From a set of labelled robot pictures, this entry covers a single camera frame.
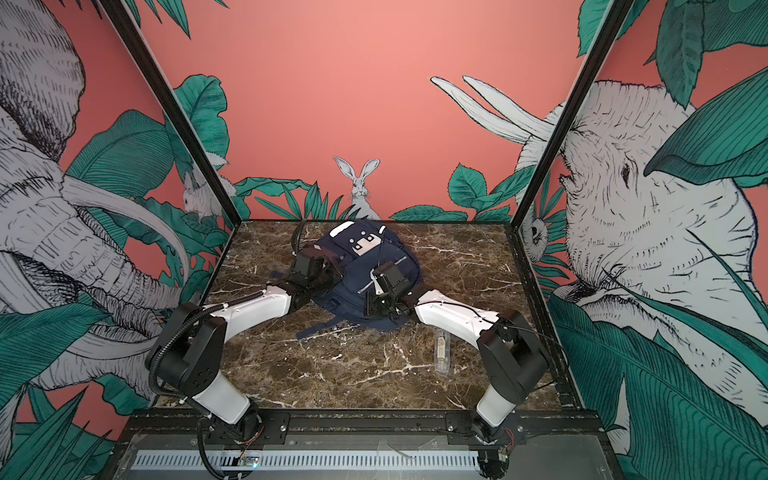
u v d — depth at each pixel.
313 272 0.72
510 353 0.45
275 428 0.74
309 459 0.70
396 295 0.66
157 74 0.80
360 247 1.01
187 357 0.45
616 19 0.70
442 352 0.86
